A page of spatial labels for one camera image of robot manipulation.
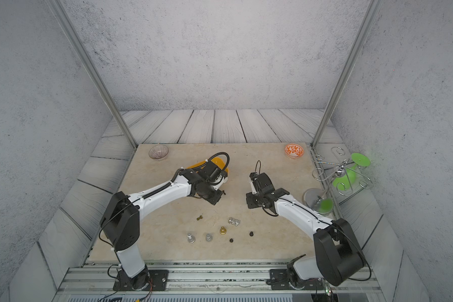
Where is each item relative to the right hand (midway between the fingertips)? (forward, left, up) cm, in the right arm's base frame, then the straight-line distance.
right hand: (252, 198), depth 87 cm
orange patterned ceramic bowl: (+36, -27, -7) cm, 45 cm away
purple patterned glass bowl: (+34, +54, -5) cm, 64 cm away
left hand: (-1, +14, +1) cm, 14 cm away
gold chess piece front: (-13, +13, -7) cm, 20 cm away
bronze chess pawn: (-6, +26, -9) cm, 28 cm away
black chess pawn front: (-16, +10, -8) cm, 20 cm away
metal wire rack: (+1, -34, +19) cm, 39 cm away
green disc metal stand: (+2, -34, -7) cm, 35 cm away
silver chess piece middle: (-16, +19, -6) cm, 26 cm away
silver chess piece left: (-17, +27, -6) cm, 32 cm away
